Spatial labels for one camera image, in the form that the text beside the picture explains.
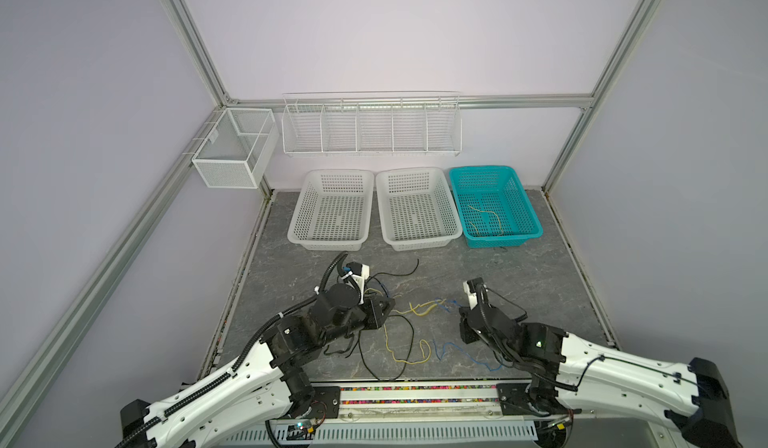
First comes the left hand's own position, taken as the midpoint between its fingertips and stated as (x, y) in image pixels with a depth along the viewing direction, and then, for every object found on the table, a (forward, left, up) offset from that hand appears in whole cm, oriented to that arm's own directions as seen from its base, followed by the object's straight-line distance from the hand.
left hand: (393, 309), depth 69 cm
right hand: (+1, -17, -9) cm, 20 cm away
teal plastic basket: (+46, -42, -21) cm, 66 cm away
